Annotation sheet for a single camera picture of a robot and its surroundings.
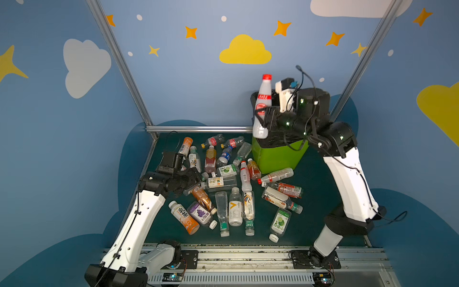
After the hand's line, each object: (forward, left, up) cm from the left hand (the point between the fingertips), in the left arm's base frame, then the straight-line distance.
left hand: (197, 179), depth 74 cm
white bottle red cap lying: (+14, -41, -18) cm, 47 cm away
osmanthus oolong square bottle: (+9, -8, -17) cm, 21 cm away
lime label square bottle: (+16, -12, -19) cm, 28 cm away
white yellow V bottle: (-5, -17, -17) cm, 24 cm away
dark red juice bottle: (+23, -2, -17) cm, 29 cm away
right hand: (+11, -24, +29) cm, 39 cm away
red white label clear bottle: (-1, -39, -17) cm, 43 cm away
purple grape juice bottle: (-7, +1, -19) cm, 20 cm away
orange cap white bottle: (+34, +15, -19) cm, 42 cm away
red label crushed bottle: (+5, -45, -17) cm, 48 cm away
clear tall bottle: (-2, -10, -18) cm, 20 cm away
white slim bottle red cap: (+8, -22, -18) cm, 30 cm away
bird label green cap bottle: (-8, -23, -17) cm, 29 cm away
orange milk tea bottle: (-12, +5, -18) cm, 22 cm away
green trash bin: (+21, -36, -14) cm, 44 cm away
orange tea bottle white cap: (+17, -27, -18) cm, 37 cm away
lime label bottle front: (-12, -37, -20) cm, 43 cm away
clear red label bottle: (+37, -15, -18) cm, 44 cm away
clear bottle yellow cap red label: (+39, -3, -17) cm, 43 cm away
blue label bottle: (+24, -9, -20) cm, 32 cm away
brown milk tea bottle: (+1, +1, -18) cm, 18 cm away
